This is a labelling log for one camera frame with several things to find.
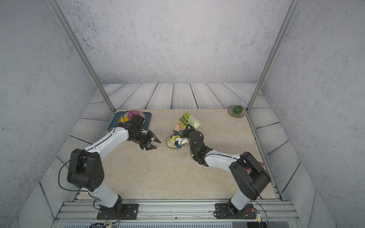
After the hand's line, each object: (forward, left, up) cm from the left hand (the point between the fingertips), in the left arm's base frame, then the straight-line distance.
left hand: (161, 143), depth 84 cm
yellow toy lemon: (+27, +30, -9) cm, 41 cm away
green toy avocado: (+36, -57, -9) cm, 68 cm away
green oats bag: (+11, -14, +7) cm, 20 cm away
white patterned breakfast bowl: (+6, -3, -10) cm, 12 cm away
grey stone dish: (+37, -52, -12) cm, 65 cm away
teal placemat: (+36, +43, -14) cm, 58 cm away
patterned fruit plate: (+34, +33, -11) cm, 49 cm away
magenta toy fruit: (+32, +28, -8) cm, 43 cm away
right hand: (+9, -18, +9) cm, 22 cm away
